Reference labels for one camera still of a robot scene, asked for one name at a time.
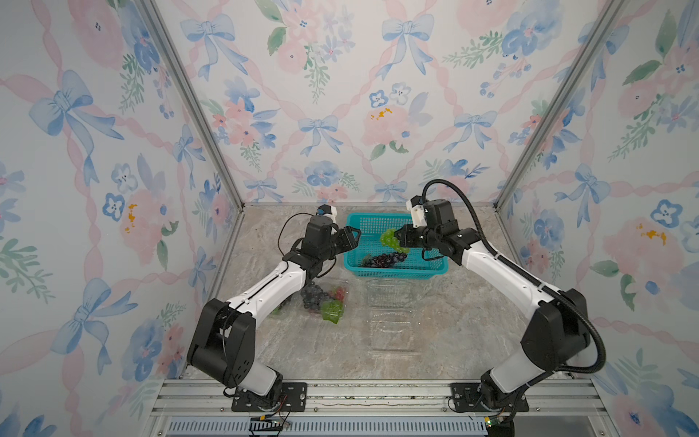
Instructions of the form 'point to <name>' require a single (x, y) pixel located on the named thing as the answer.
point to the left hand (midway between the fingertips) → (359, 231)
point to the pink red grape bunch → (339, 293)
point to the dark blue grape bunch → (313, 295)
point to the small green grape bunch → (389, 239)
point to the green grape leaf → (332, 310)
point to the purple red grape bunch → (384, 260)
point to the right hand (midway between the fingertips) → (390, 224)
